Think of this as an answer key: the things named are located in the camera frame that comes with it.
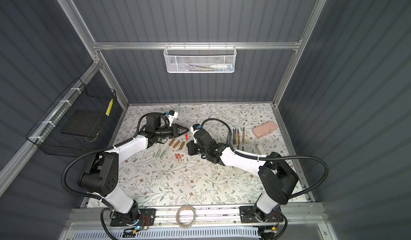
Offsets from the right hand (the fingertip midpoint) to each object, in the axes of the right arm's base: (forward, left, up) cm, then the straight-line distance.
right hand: (188, 144), depth 82 cm
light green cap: (+2, +20, -14) cm, 24 cm away
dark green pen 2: (+14, -26, -14) cm, 33 cm away
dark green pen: (+13, -23, -15) cm, 30 cm away
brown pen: (+14, -29, -15) cm, 36 cm away
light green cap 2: (+1, +17, -14) cm, 22 cm away
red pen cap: (0, +7, -15) cm, 16 cm away
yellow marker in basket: (+15, +42, +12) cm, 46 cm away
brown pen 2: (+15, -33, -14) cm, 39 cm away
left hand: (+6, -1, +2) cm, 7 cm away
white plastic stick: (+4, -41, -12) cm, 43 cm away
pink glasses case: (+19, -47, -12) cm, 52 cm away
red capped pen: (+4, +1, +1) cm, 5 cm away
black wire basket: (-8, +52, +21) cm, 57 cm away
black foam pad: (+3, +48, +14) cm, 51 cm away
